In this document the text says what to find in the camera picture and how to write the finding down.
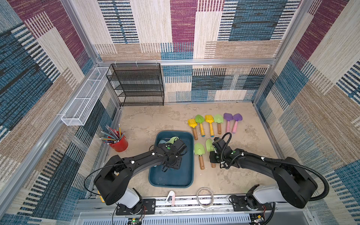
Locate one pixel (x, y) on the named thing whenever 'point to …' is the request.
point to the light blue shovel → (162, 141)
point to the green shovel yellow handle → (199, 118)
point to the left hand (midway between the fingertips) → (176, 164)
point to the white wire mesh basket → (80, 109)
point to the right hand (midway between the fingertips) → (213, 158)
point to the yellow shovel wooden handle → (192, 123)
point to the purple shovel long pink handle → (228, 117)
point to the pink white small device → (171, 198)
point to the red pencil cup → (120, 146)
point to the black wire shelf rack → (137, 84)
